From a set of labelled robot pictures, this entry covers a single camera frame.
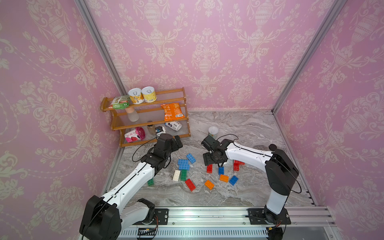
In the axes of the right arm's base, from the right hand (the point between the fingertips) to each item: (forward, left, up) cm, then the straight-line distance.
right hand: (211, 160), depth 89 cm
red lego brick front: (-13, +13, -4) cm, 18 cm away
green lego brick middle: (-6, +17, -4) cm, 18 cm away
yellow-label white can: (+27, +34, +30) cm, 52 cm away
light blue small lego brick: (+4, +12, -3) cm, 13 cm away
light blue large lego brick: (-1, +17, -3) cm, 17 cm away
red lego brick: (-4, +1, -4) cm, 6 cm away
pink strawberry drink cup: (+19, +47, +4) cm, 50 cm away
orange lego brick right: (-10, -6, -4) cm, 12 cm away
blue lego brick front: (-11, -12, -4) cm, 17 cm away
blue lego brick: (-5, -6, -5) cm, 9 cm away
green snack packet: (+24, +50, +27) cm, 62 cm away
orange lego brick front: (-13, +3, -4) cm, 14 cm away
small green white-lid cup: (+20, -3, +2) cm, 20 cm away
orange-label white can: (+27, +41, +29) cm, 57 cm away
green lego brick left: (-10, +35, -3) cm, 37 cm away
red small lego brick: (-4, -15, -3) cm, 16 cm away
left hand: (+7, +20, +12) cm, 25 cm away
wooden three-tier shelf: (+30, +45, +10) cm, 55 cm away
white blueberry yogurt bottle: (+26, +22, +3) cm, 34 cm away
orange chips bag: (+29, +23, +13) cm, 40 cm away
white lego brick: (-7, +21, -3) cm, 22 cm away
